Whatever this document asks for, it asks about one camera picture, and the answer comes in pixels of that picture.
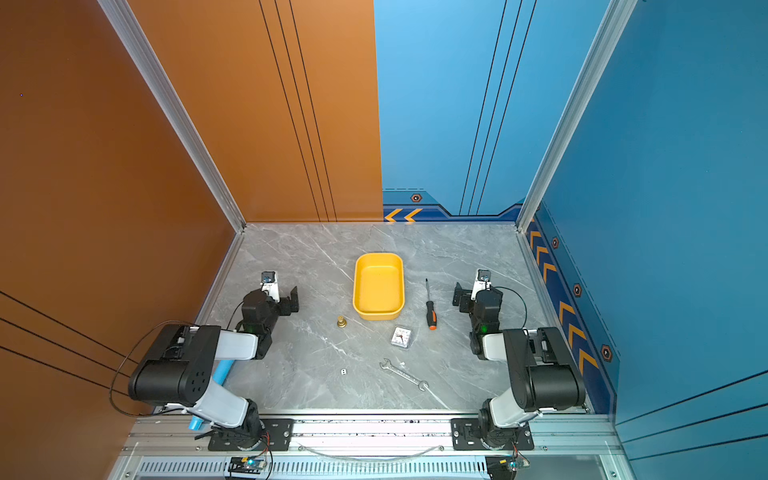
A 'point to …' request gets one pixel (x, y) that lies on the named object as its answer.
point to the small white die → (343, 371)
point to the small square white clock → (401, 337)
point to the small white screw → (402, 364)
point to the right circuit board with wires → (506, 467)
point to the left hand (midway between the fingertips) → (281, 285)
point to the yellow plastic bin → (378, 286)
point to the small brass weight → (342, 323)
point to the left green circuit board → (242, 464)
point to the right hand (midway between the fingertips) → (472, 285)
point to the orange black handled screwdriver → (430, 312)
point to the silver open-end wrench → (391, 367)
